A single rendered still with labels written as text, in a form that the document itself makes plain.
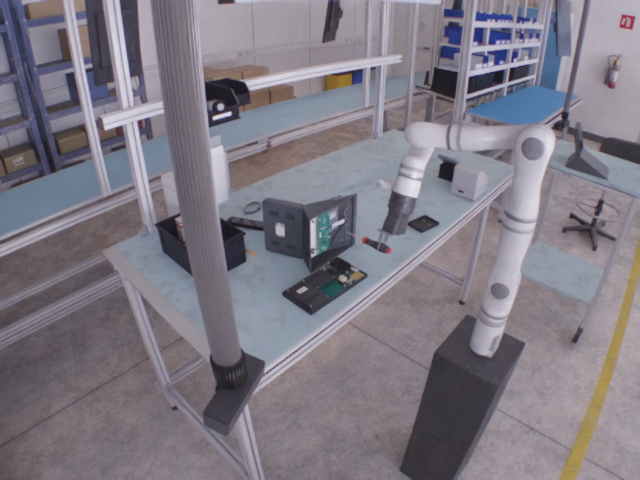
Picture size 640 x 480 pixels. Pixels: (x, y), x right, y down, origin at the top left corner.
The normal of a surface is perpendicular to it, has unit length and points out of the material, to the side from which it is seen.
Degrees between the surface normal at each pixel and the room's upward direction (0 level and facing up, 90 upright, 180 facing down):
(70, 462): 0
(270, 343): 0
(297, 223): 90
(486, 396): 90
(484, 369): 0
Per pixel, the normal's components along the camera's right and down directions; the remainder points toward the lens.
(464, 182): -0.66, 0.41
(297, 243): -0.37, 0.50
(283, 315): 0.00, -0.84
